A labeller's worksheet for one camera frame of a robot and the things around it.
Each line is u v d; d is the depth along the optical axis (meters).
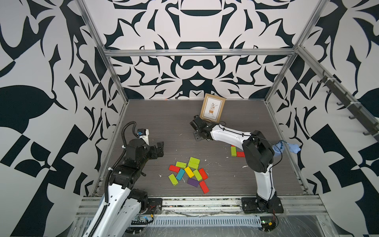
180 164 0.87
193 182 0.82
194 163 0.87
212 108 1.04
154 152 0.66
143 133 0.64
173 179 0.82
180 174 0.83
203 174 0.84
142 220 0.72
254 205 0.74
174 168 0.86
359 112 0.55
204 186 0.81
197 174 0.83
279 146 0.85
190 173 0.84
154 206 0.73
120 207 0.47
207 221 0.71
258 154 0.52
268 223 0.71
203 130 0.71
